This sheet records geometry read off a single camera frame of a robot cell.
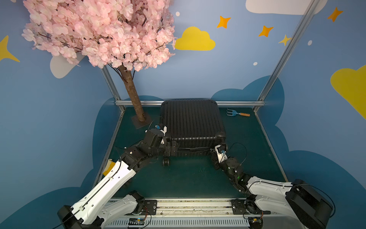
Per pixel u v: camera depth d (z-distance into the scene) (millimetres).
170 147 617
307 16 728
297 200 434
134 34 498
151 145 507
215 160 761
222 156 704
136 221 729
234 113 1188
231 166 645
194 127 1229
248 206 659
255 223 723
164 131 645
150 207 749
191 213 733
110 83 1021
